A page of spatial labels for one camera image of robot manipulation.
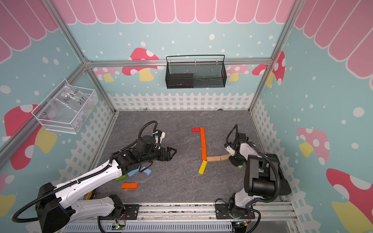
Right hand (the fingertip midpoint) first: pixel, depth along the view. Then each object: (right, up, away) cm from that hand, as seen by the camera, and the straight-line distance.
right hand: (239, 160), depth 92 cm
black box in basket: (-38, +52, +2) cm, 64 cm away
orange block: (-23, +18, +14) cm, 32 cm away
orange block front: (-66, -12, -9) cm, 68 cm away
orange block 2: (-22, +11, +8) cm, 26 cm away
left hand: (-41, +8, -16) cm, 45 cm away
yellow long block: (-23, -4, -3) cm, 24 cm away
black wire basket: (-30, +58, +2) cm, 65 cm away
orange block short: (-22, +4, +2) cm, 23 cm away
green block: (-1, -3, -3) cm, 4 cm away
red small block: (-28, +19, +16) cm, 37 cm away
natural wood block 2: (-9, +1, +2) cm, 9 cm away
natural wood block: (-16, +1, +1) cm, 17 cm away
